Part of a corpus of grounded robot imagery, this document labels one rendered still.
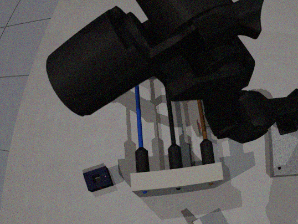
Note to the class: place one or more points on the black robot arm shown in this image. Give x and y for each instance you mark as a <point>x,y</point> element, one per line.
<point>190,46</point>

